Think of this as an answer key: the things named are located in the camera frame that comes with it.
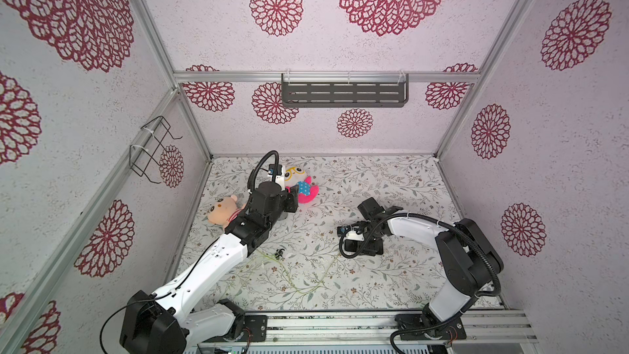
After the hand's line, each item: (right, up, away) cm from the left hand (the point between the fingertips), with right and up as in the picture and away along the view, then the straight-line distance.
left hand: (291, 187), depth 79 cm
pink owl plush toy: (0, +4, +26) cm, 27 cm away
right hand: (+25, -19, +15) cm, 35 cm away
